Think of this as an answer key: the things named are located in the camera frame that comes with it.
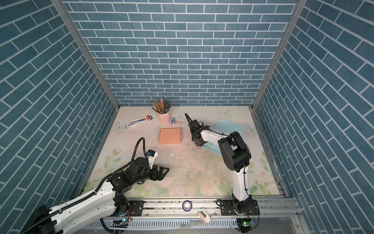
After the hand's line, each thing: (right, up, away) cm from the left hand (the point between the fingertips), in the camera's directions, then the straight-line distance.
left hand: (164, 169), depth 80 cm
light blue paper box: (+41, +22, +31) cm, 56 cm away
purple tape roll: (+15, -16, -5) cm, 22 cm away
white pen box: (-25, +27, +28) cm, 46 cm away
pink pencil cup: (-5, +29, +24) cm, 38 cm away
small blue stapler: (0, +27, +28) cm, 39 cm away
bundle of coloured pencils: (-7, +38, +25) cm, 46 cm away
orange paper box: (0, +17, +19) cm, 25 cm away
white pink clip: (+22, -19, -11) cm, 31 cm away
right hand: (+22, +15, +20) cm, 33 cm away
